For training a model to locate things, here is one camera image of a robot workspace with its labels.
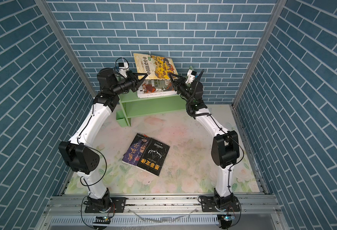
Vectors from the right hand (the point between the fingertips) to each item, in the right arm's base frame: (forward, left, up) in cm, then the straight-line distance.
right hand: (170, 75), depth 75 cm
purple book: (-27, +22, -40) cm, 53 cm away
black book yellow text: (-27, +9, -41) cm, 50 cm away
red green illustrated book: (+7, +11, -12) cm, 18 cm away
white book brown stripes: (-1, +18, -13) cm, 22 cm away
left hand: (-5, +9, +3) cm, 11 cm away
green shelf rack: (+4, +30, -30) cm, 42 cm away
